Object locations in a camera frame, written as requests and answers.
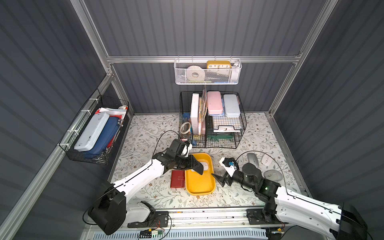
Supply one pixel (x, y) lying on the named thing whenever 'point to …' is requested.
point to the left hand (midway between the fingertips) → (198, 165)
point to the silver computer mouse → (252, 159)
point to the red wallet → (177, 179)
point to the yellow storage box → (196, 184)
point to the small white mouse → (266, 159)
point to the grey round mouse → (273, 174)
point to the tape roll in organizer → (183, 124)
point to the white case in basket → (86, 140)
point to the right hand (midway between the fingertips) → (221, 168)
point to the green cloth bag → (217, 137)
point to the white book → (194, 116)
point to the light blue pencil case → (231, 105)
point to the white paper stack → (226, 129)
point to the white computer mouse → (205, 165)
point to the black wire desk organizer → (210, 119)
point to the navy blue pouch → (107, 135)
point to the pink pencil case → (214, 102)
